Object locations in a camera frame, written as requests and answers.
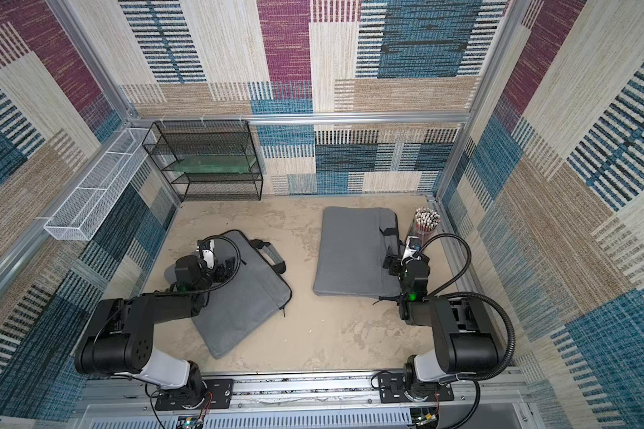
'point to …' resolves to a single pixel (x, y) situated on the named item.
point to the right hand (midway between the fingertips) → (405, 251)
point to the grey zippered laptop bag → (236, 307)
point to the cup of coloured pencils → (426, 222)
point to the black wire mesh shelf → (174, 138)
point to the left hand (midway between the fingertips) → (221, 257)
